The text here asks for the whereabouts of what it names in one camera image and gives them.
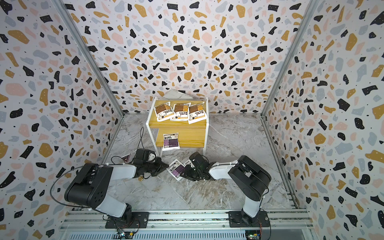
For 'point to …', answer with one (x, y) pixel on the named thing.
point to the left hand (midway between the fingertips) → (170, 165)
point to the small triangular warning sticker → (126, 157)
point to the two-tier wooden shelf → (178, 123)
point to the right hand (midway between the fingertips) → (180, 176)
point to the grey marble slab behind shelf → (175, 94)
